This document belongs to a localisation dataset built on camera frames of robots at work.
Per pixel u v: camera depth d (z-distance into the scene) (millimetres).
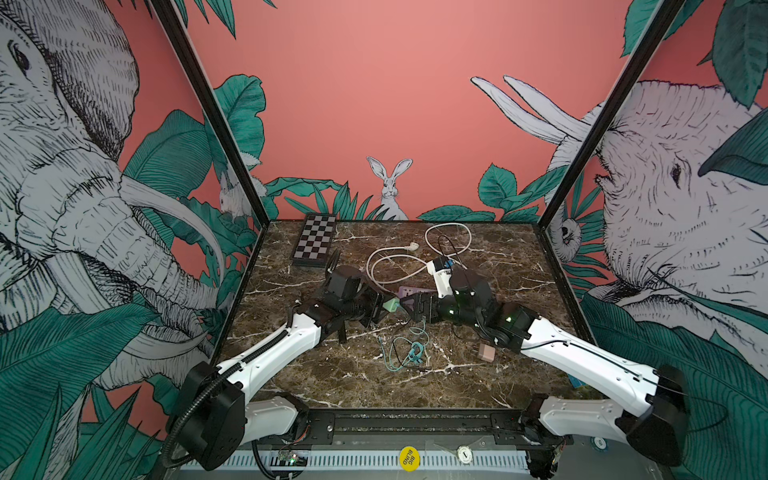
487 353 838
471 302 556
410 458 700
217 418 394
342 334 882
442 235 1182
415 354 859
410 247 1108
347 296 637
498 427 738
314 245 1091
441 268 647
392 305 776
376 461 701
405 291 978
